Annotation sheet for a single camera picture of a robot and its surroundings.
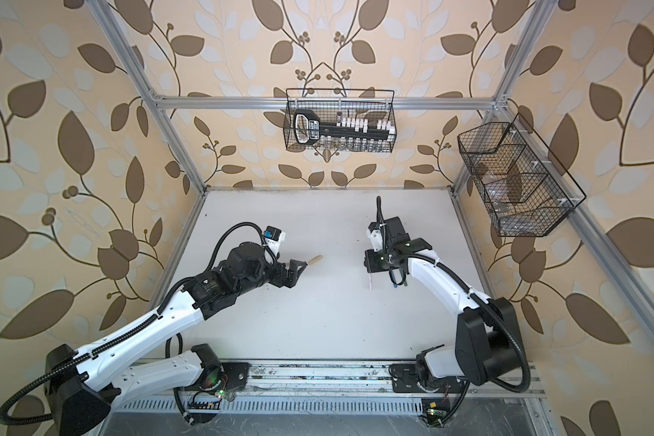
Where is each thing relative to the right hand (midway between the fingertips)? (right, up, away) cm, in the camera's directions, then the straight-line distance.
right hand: (368, 265), depth 85 cm
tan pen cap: (-18, -1, +13) cm, 22 cm away
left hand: (-22, +4, -11) cm, 25 cm away
